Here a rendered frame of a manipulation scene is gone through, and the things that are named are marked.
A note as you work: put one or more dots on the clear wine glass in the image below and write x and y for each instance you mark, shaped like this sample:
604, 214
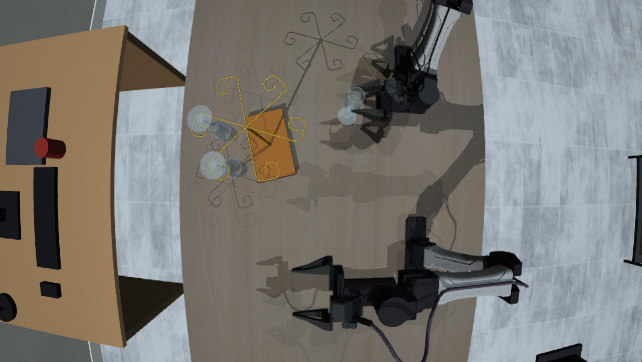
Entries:
213, 166
200, 119

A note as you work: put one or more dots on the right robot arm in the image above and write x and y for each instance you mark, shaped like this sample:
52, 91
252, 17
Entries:
435, 36

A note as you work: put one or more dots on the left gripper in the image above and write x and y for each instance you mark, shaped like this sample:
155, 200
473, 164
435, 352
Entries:
358, 287

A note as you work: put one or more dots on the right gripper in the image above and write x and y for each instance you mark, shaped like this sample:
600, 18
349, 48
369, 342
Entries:
385, 104

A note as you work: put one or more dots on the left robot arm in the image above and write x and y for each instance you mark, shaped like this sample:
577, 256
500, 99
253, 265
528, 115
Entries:
394, 305

